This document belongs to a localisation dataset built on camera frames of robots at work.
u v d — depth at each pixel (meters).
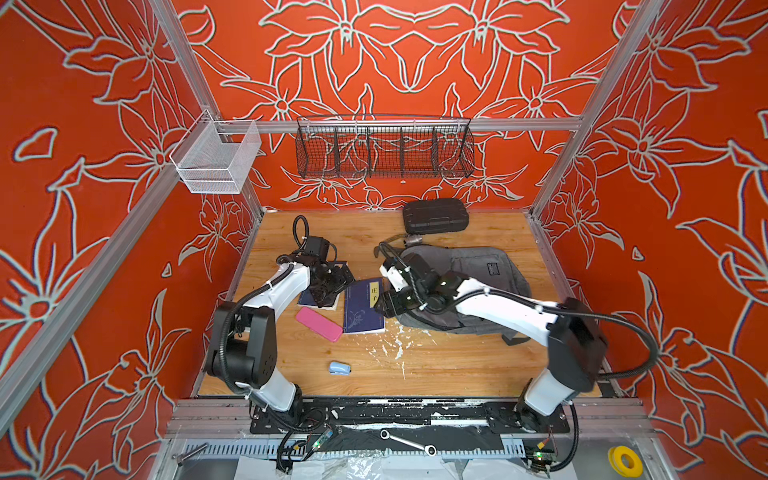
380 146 0.98
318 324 0.89
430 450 0.69
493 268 0.98
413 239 1.07
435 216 1.10
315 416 0.73
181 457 0.68
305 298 0.94
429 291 0.62
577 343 0.44
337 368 0.79
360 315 0.90
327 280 0.77
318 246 0.74
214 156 0.93
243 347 0.45
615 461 0.67
